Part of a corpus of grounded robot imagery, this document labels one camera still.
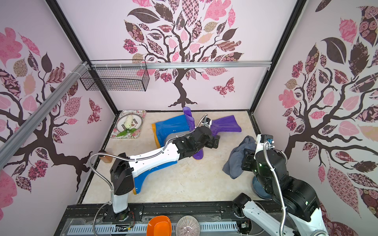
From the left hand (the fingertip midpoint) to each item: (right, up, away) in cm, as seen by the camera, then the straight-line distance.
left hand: (212, 136), depth 78 cm
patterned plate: (-54, +8, +34) cm, 64 cm away
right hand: (+11, -4, -20) cm, 23 cm away
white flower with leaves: (-60, +9, +31) cm, 68 cm away
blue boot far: (-33, +3, +24) cm, 41 cm away
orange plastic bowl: (-27, -42, -10) cm, 51 cm away
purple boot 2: (+15, +7, +32) cm, 36 cm away
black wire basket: (-51, +39, +16) cm, 67 cm away
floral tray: (-52, -1, +28) cm, 59 cm away
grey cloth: (+6, -10, -19) cm, 22 cm away
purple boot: (-13, +12, +6) cm, 19 cm away
